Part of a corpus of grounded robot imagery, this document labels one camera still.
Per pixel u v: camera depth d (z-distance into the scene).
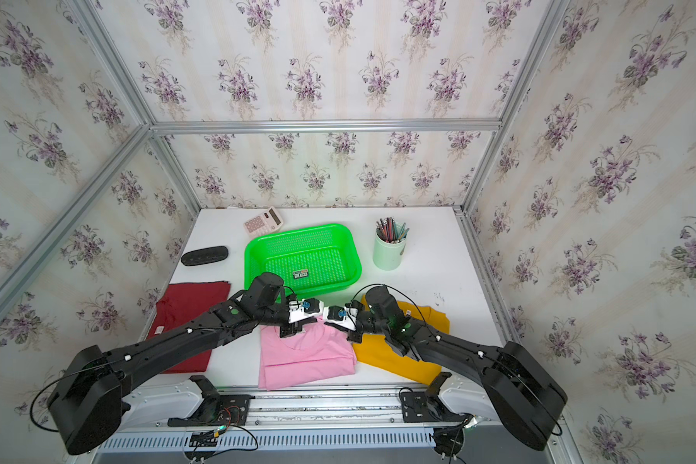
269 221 1.14
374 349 0.81
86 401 0.39
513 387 0.41
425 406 0.65
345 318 0.65
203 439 0.71
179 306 0.91
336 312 0.64
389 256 0.97
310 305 0.66
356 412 0.75
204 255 1.02
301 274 1.00
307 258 1.04
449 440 0.71
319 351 0.79
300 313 0.66
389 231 0.96
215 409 0.67
